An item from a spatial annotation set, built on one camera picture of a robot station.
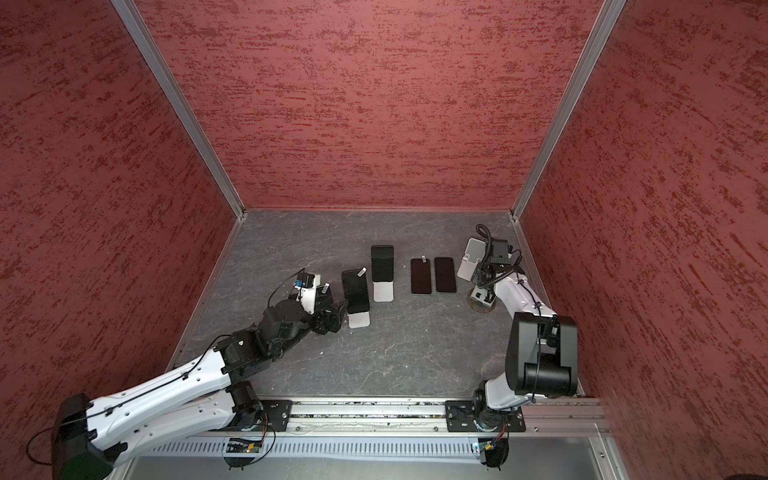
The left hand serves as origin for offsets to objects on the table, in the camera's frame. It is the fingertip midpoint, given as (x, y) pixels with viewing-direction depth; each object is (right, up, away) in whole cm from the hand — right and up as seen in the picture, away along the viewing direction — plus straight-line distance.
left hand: (332, 303), depth 76 cm
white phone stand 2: (+42, +8, +25) cm, 50 cm away
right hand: (+45, +3, +16) cm, 48 cm away
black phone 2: (+34, +6, +27) cm, 44 cm away
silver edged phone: (+26, +4, +25) cm, 36 cm away
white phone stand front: (+6, -8, +13) cm, 16 cm away
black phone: (+13, +9, +14) cm, 21 cm away
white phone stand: (+13, -1, +21) cm, 24 cm away
